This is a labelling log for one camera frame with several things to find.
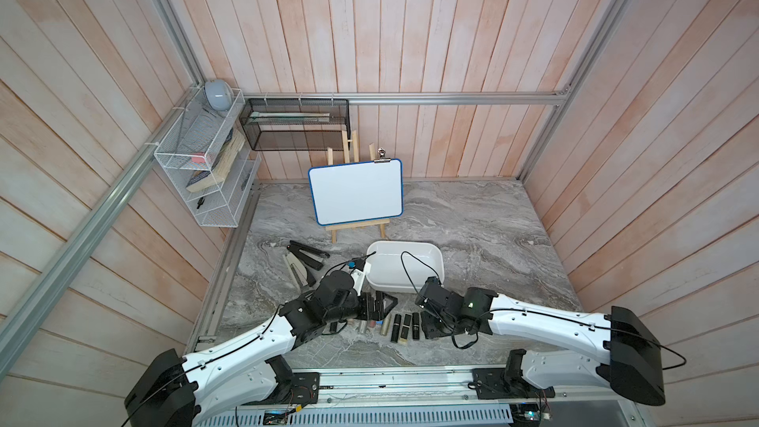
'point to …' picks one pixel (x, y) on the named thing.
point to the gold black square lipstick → (405, 327)
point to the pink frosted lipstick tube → (372, 323)
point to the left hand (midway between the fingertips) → (383, 306)
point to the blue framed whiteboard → (357, 192)
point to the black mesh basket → (296, 125)
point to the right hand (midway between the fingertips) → (427, 325)
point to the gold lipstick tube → (385, 324)
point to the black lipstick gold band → (396, 328)
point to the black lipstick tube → (415, 325)
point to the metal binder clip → (381, 159)
